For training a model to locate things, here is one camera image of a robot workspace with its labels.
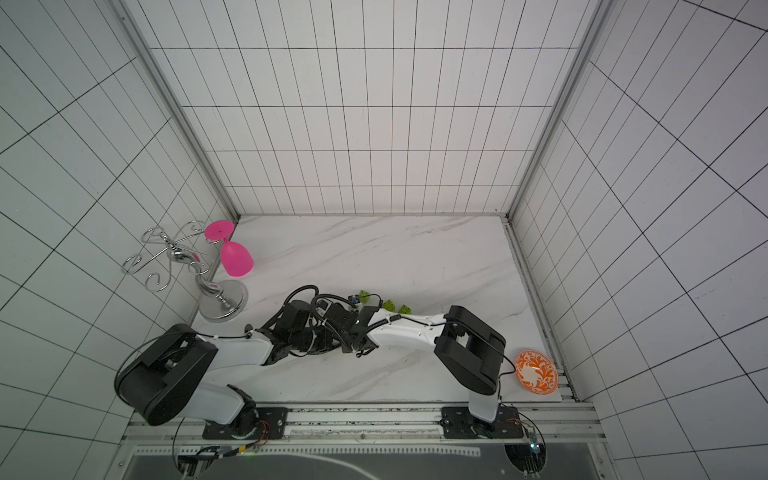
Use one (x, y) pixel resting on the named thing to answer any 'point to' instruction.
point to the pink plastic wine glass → (235, 261)
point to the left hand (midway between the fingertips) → (342, 345)
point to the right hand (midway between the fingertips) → (354, 334)
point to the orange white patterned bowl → (536, 372)
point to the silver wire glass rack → (222, 301)
